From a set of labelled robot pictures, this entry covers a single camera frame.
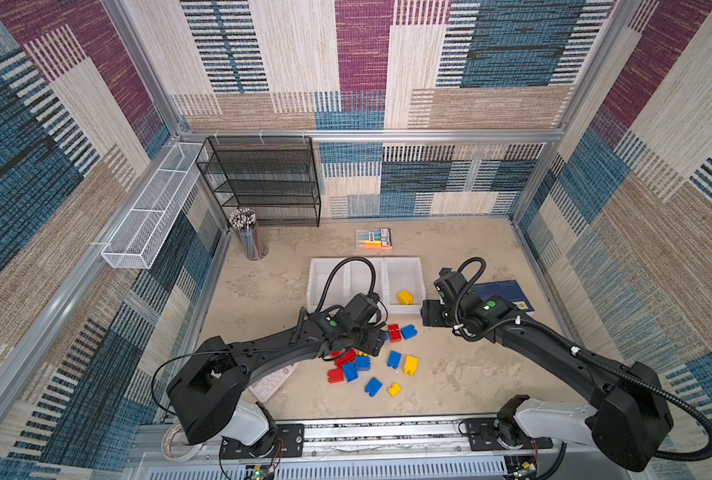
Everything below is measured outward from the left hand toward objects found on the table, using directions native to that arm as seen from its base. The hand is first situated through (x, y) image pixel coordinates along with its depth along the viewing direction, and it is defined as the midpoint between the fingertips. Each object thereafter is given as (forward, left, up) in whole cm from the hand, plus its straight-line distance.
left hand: (375, 333), depth 83 cm
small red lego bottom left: (-9, +11, -7) cm, 16 cm away
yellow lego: (-7, -10, -5) cm, 13 cm away
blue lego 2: (-6, +4, -7) cm, 10 cm away
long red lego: (-4, +8, -7) cm, 12 cm away
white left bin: (+15, +10, +1) cm, 18 cm away
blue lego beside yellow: (-5, -5, -6) cm, 10 cm away
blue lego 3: (-8, +7, -7) cm, 13 cm away
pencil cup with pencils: (+34, +40, +10) cm, 54 cm away
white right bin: (+19, -9, 0) cm, 21 cm away
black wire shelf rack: (+54, +35, +12) cm, 65 cm away
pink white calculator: (-12, +29, -5) cm, 32 cm away
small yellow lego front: (-13, -5, -7) cm, 15 cm away
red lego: (+3, -6, -8) cm, 10 cm away
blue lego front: (-12, +1, -7) cm, 14 cm away
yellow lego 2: (+14, -10, -5) cm, 18 cm away
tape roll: (-24, +51, -10) cm, 57 cm away
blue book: (+17, -45, -7) cm, 49 cm away
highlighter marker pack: (+39, -3, -5) cm, 39 cm away
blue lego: (+3, -11, -7) cm, 13 cm away
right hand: (+3, -16, +3) cm, 17 cm away
